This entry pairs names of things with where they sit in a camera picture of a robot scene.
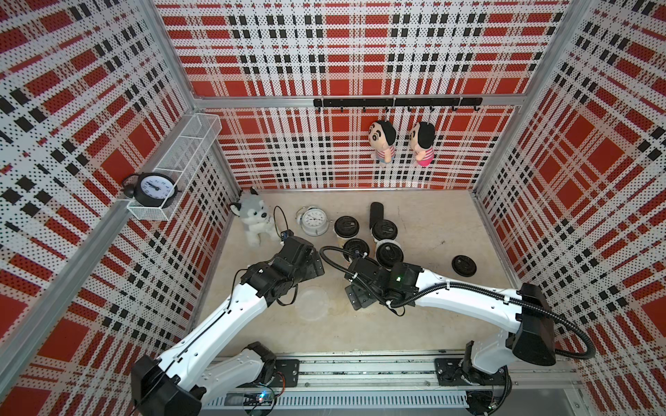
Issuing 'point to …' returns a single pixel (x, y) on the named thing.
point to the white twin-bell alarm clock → (313, 220)
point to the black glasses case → (376, 211)
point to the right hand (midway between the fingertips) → (367, 287)
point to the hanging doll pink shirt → (421, 138)
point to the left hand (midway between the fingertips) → (312, 265)
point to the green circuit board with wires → (264, 398)
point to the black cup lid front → (464, 265)
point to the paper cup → (342, 241)
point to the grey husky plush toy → (255, 217)
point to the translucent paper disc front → (312, 303)
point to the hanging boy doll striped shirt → (382, 136)
